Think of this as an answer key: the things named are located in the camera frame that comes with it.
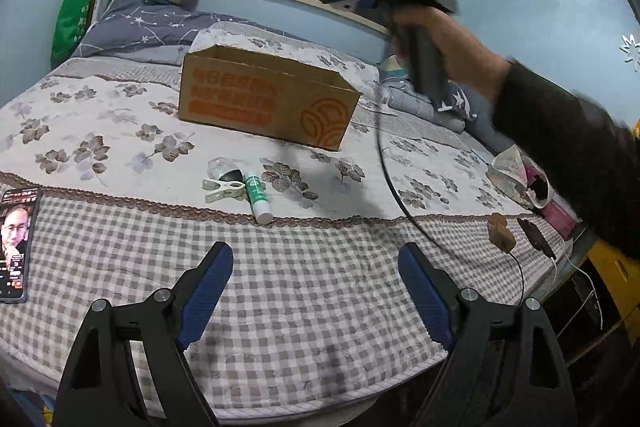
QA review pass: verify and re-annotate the black charger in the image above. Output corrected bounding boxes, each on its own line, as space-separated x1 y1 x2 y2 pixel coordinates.
517 217 557 260

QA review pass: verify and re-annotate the clear plastic piece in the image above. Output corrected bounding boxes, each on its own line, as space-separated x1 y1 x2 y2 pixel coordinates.
207 158 236 178

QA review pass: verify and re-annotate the black smartphone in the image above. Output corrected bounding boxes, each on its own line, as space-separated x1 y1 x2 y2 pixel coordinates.
0 187 43 304

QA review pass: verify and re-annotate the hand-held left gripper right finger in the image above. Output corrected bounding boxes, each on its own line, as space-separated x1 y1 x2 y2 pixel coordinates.
397 242 578 427

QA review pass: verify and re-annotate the person's right forearm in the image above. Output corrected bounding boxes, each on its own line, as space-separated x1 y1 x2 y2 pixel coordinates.
492 59 640 258

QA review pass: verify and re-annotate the white cable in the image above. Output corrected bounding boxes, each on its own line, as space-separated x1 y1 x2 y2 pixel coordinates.
550 242 606 333

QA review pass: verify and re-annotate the white plastic bag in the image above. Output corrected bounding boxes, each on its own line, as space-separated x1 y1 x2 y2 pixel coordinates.
487 144 551 210

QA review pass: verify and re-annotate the person's right hand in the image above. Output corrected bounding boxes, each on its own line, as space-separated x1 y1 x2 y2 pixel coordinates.
392 6 512 105

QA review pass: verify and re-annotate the grey-blue duvet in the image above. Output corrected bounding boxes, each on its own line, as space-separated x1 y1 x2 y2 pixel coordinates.
380 54 466 135

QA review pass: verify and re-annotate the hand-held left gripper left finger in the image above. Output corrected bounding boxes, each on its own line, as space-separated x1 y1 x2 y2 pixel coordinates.
52 241 235 427

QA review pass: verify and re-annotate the white snowflake wall sticker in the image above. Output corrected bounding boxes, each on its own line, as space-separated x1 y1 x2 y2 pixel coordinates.
619 33 640 70

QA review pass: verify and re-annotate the black cable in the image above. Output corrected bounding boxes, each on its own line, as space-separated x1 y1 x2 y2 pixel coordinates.
374 99 526 308

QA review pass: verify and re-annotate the yellow object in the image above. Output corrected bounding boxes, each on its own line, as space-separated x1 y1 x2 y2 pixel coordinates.
585 239 640 333

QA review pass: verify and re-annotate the pink object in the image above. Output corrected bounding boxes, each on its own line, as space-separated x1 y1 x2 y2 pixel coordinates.
542 199 583 240

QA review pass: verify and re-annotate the green shopping bag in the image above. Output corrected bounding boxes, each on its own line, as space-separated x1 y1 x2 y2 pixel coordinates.
51 0 98 68

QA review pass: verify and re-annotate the navy star-print duvet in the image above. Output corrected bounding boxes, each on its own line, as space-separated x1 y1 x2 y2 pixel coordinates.
80 0 311 65

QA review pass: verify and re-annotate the brown lumpy object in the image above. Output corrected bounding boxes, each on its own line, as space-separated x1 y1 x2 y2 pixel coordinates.
488 213 514 253

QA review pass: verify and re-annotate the pale green plastic clip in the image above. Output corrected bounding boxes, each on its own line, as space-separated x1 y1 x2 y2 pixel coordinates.
202 179 246 204

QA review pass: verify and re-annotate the printed cardboard box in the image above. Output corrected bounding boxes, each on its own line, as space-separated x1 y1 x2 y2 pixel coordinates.
178 44 363 152

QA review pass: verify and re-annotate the navy pillow with white stars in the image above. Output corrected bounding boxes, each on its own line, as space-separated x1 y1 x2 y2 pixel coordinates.
435 82 478 122

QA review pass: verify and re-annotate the green glue stick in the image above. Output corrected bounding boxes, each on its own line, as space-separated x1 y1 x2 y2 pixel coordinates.
244 175 274 225

